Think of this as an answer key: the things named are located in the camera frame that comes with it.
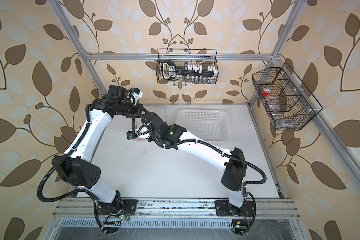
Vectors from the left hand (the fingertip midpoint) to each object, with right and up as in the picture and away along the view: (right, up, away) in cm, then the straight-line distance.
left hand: (148, 111), depth 77 cm
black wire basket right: (+71, +3, -3) cm, 71 cm away
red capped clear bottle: (+64, +11, +5) cm, 65 cm away
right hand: (+1, -6, -3) cm, 7 cm away
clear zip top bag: (+1, -10, -16) cm, 19 cm away
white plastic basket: (+38, -9, +32) cm, 50 cm away
